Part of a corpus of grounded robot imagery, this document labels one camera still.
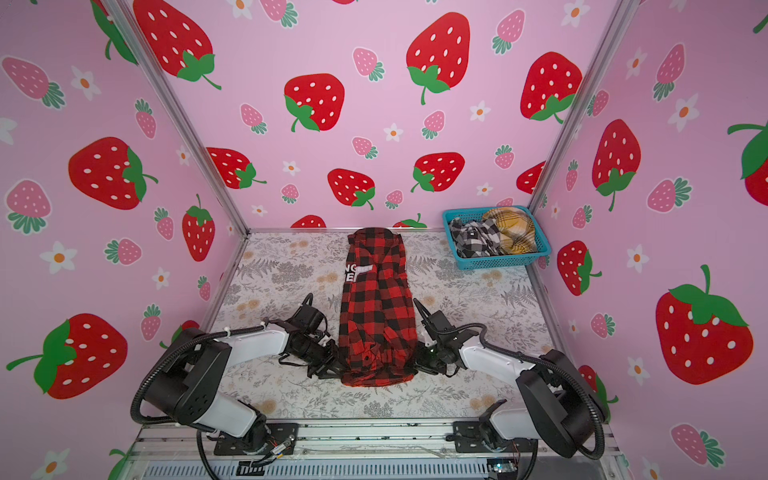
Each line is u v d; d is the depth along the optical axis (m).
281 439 0.73
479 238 1.07
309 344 0.76
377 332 0.91
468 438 0.73
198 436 0.69
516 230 1.07
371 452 0.73
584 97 0.82
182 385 0.45
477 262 1.04
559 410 0.42
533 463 0.69
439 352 0.67
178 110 0.84
